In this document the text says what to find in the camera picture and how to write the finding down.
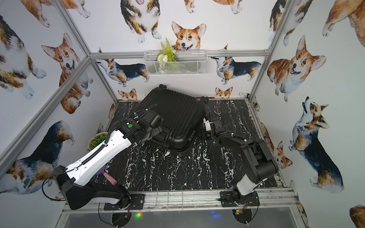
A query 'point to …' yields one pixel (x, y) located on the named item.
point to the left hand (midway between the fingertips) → (157, 128)
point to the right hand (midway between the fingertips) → (199, 132)
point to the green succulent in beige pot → (97, 139)
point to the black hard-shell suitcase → (184, 117)
